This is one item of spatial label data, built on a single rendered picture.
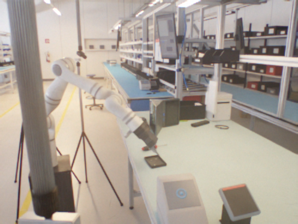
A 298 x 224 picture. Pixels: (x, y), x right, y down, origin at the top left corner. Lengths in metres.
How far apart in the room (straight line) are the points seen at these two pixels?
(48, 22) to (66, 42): 1.22
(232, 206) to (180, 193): 0.16
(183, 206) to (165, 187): 0.08
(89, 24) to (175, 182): 12.17
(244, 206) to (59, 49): 12.34
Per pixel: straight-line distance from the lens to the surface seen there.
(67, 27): 12.80
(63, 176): 1.56
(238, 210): 0.82
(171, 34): 2.82
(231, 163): 1.29
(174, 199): 0.78
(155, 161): 1.23
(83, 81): 1.18
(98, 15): 12.82
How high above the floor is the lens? 1.56
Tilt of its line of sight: 15 degrees down
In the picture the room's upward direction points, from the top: straight up
